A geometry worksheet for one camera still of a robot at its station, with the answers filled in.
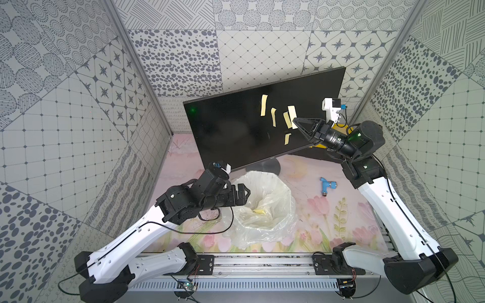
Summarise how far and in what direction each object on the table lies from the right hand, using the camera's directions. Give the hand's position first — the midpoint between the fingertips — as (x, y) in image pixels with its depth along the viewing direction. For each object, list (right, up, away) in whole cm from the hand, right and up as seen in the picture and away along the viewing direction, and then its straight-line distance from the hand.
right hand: (290, 124), depth 56 cm
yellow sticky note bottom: (+4, -3, +25) cm, 26 cm away
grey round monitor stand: (-1, -16, +47) cm, 50 cm away
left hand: (-16, -21, +9) cm, 28 cm away
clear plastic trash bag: (-5, -33, +15) cm, 37 cm away
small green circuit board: (-35, -59, +14) cm, 70 cm away
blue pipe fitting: (+27, -26, +39) cm, 54 cm away
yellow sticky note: (-9, -33, +18) cm, 38 cm away
